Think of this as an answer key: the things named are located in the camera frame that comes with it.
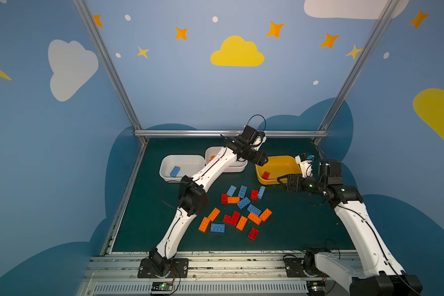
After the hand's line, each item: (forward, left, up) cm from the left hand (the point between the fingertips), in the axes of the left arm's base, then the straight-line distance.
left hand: (262, 154), depth 89 cm
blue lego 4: (-20, +4, -18) cm, 27 cm away
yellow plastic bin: (+6, -12, -19) cm, 23 cm away
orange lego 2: (-25, +3, -19) cm, 31 cm away
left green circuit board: (-53, +42, -19) cm, 70 cm away
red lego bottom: (-32, +4, -18) cm, 37 cm away
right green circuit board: (-52, -20, -20) cm, 59 cm away
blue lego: (-10, +14, -19) cm, 26 cm away
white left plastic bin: (+4, +49, -18) cm, 52 cm away
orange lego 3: (-27, +9, -19) cm, 34 cm away
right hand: (-14, -10, +3) cm, 18 cm away
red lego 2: (-12, +2, -18) cm, 22 cm away
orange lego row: (-16, +13, -18) cm, 27 cm away
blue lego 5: (-30, +21, -18) cm, 41 cm away
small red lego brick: (-1, -5, -17) cm, 17 cm away
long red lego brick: (-25, +13, -18) cm, 33 cm away
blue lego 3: (-17, +8, -19) cm, 27 cm away
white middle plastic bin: (+4, +11, -15) cm, 19 cm away
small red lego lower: (-26, +16, -17) cm, 35 cm away
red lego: (-16, +18, -17) cm, 29 cm away
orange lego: (-23, -3, -18) cm, 30 cm away
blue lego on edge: (-11, -1, -18) cm, 21 cm away
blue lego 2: (-11, +8, -18) cm, 23 cm away
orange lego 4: (-29, +27, -17) cm, 43 cm away
